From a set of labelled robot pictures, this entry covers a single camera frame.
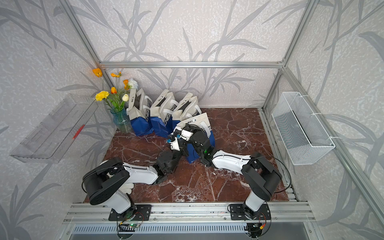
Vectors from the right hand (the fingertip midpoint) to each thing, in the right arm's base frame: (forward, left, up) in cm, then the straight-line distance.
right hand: (190, 121), depth 81 cm
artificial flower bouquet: (+18, +45, +2) cm, 49 cm away
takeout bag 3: (+9, +1, 0) cm, 10 cm away
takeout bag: (+8, +31, -1) cm, 32 cm away
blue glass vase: (+12, +47, -13) cm, 50 cm away
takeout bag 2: (+7, +17, -2) cm, 19 cm away
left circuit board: (-46, +30, -26) cm, 61 cm away
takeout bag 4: (0, -7, -2) cm, 7 cm away
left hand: (-7, +1, -7) cm, 10 cm away
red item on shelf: (-12, +50, +8) cm, 52 cm away
